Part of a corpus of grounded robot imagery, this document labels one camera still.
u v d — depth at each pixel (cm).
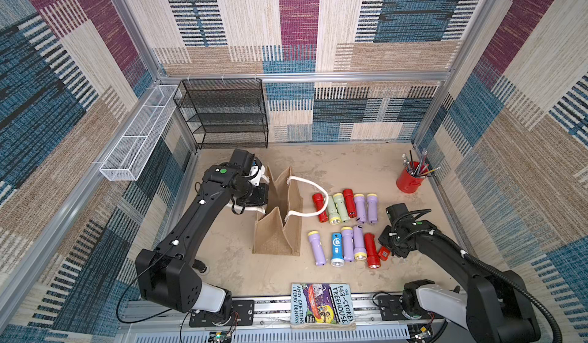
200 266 79
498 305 40
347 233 87
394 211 71
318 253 83
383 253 83
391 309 73
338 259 81
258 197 69
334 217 91
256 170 67
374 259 81
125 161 70
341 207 94
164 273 40
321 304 73
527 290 42
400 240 66
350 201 96
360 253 83
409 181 99
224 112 108
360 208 93
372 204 94
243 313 73
